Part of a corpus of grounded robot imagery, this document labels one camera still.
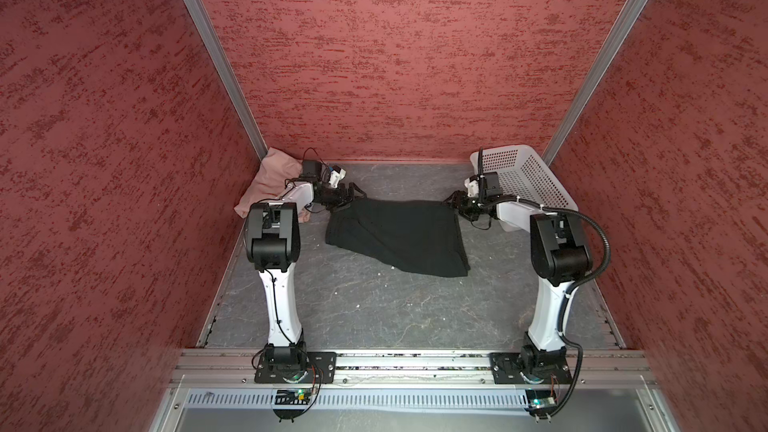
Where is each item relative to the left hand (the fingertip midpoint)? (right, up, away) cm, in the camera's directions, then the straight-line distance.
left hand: (358, 203), depth 101 cm
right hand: (+31, -2, +1) cm, 31 cm away
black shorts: (+17, -12, +2) cm, 20 cm away
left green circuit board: (-12, -46, -30) cm, 56 cm away
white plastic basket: (+64, +11, +16) cm, 67 cm away
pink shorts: (-34, +12, +12) cm, 38 cm away
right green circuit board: (+48, -47, -30) cm, 74 cm away
